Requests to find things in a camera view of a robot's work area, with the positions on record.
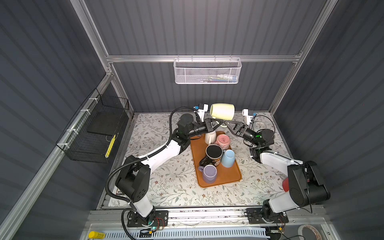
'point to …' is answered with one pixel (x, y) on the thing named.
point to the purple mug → (209, 173)
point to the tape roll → (300, 233)
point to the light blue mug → (228, 158)
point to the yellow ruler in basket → (110, 146)
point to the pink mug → (224, 140)
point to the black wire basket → (88, 134)
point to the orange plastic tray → (225, 175)
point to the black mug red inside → (213, 156)
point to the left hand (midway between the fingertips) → (224, 122)
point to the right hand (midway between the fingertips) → (226, 126)
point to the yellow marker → (92, 234)
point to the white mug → (210, 137)
